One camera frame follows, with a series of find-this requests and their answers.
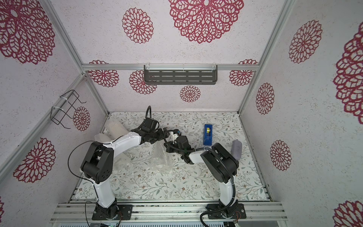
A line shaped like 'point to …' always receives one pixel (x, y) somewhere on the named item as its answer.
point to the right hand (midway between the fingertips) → (162, 143)
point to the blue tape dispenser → (208, 134)
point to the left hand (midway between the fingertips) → (166, 136)
